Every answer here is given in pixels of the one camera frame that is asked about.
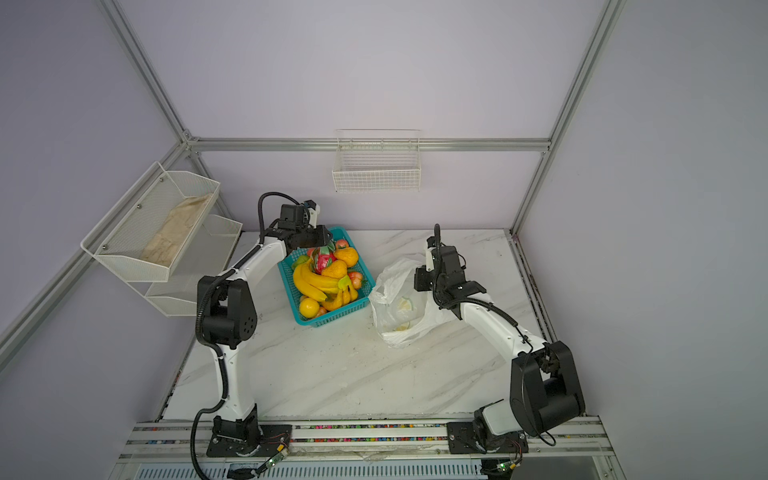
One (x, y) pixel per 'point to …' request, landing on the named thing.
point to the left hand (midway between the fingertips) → (328, 235)
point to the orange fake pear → (348, 255)
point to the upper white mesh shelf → (146, 233)
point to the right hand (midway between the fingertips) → (417, 268)
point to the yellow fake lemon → (309, 307)
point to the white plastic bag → (402, 314)
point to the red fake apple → (356, 278)
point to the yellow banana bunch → (316, 286)
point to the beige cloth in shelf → (166, 243)
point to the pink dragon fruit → (321, 257)
